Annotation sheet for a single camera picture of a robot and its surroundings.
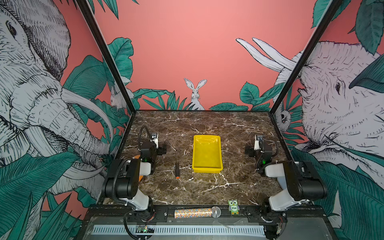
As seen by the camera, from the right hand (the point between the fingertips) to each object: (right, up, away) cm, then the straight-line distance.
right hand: (253, 141), depth 94 cm
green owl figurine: (-18, -32, -19) cm, 41 cm away
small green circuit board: (-62, -39, -25) cm, 78 cm away
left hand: (-62, +1, 0) cm, 62 cm away
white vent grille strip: (-44, -40, -24) cm, 64 cm away
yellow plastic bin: (-30, -9, +1) cm, 31 cm away
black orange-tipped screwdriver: (-48, -16, -6) cm, 51 cm away
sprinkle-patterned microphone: (-28, -32, -23) cm, 48 cm away
